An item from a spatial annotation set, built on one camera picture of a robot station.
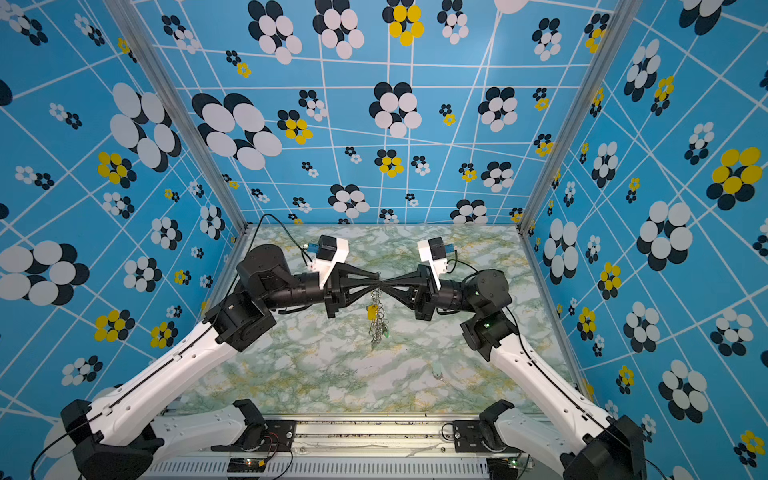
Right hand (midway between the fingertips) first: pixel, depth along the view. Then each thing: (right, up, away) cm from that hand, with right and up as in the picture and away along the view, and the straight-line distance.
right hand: (385, 291), depth 56 cm
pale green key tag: (+14, -26, +29) cm, 41 cm away
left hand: (-1, +2, -2) cm, 3 cm away
